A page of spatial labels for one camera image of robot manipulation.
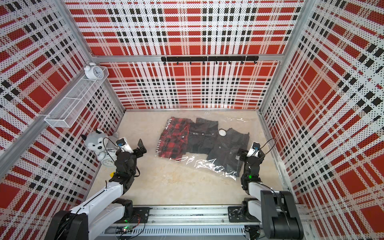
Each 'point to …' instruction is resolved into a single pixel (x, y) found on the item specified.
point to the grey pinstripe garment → (227, 148)
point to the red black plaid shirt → (173, 142)
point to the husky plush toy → (99, 142)
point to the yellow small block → (111, 174)
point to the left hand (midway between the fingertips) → (137, 142)
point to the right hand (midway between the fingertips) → (252, 145)
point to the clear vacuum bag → (241, 122)
